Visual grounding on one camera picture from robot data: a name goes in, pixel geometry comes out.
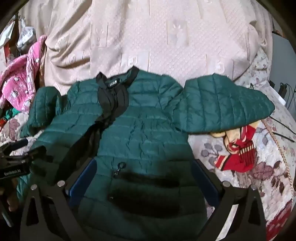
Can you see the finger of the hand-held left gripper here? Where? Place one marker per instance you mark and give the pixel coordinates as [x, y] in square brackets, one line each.
[22, 143]
[37, 151]

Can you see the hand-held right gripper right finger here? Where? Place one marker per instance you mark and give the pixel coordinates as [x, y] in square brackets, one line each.
[209, 183]

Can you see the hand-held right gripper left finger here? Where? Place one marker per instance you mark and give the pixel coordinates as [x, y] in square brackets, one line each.
[79, 185]

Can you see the green puffer jacket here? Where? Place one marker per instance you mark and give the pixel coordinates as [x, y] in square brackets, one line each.
[143, 129]

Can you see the person's left hand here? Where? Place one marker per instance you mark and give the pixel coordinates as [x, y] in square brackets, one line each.
[10, 201]

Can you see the green cloth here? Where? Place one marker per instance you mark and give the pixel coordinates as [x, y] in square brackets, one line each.
[11, 113]

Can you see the red patterned cloth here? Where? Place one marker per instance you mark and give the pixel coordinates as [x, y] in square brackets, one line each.
[233, 160]

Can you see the pink floral quilted garment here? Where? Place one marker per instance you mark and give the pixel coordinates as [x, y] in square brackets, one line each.
[18, 76]

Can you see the silver plastic bag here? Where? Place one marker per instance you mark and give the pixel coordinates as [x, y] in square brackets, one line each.
[26, 37]

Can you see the white plastic bag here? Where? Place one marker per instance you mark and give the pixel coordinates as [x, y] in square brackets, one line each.
[8, 34]

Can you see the black charger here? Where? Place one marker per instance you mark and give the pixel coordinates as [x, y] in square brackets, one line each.
[271, 84]
[283, 90]

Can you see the white appliance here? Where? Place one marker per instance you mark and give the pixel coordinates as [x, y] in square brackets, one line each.
[281, 46]

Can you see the beige embossed blanket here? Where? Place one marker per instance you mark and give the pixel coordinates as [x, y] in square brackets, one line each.
[150, 34]

